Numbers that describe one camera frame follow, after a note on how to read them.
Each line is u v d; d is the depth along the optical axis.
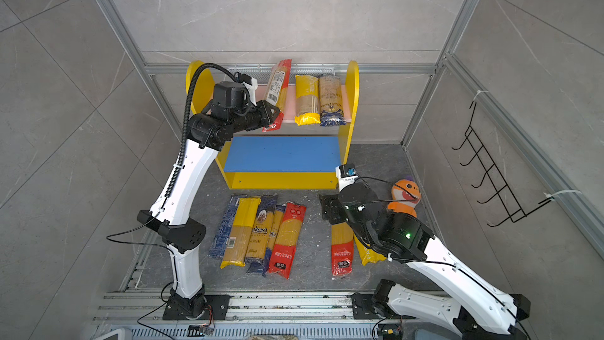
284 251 0.82
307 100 0.73
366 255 0.82
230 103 0.51
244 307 0.75
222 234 0.86
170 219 0.46
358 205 0.42
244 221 0.88
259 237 0.84
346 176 0.52
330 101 0.73
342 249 0.82
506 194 0.65
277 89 0.70
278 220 0.90
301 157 0.93
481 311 0.38
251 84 0.62
